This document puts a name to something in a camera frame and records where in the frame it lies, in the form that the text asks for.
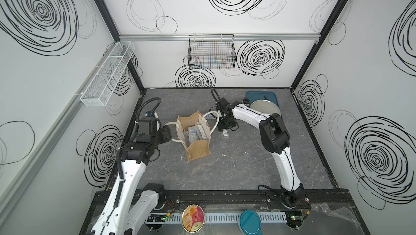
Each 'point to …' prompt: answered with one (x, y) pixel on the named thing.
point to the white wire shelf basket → (98, 91)
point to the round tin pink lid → (193, 218)
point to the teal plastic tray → (253, 96)
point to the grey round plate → (266, 106)
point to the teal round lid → (250, 222)
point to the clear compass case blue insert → (209, 116)
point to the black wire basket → (212, 51)
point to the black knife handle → (266, 98)
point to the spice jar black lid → (246, 100)
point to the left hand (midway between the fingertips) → (164, 130)
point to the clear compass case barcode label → (225, 132)
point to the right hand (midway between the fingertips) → (223, 128)
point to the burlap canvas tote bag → (196, 130)
